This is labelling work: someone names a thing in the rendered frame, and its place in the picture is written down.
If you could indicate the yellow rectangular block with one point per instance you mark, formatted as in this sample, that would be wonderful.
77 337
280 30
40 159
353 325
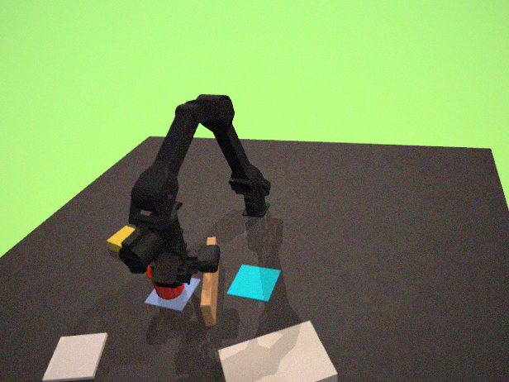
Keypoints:
114 242

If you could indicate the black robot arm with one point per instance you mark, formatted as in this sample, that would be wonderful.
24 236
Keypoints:
157 187

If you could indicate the red plastic cup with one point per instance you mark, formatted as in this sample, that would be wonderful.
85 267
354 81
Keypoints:
163 292

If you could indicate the pale pink flat square pad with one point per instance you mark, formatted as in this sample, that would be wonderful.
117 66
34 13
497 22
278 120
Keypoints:
76 358

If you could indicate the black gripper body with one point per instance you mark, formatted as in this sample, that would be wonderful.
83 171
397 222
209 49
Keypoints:
205 259

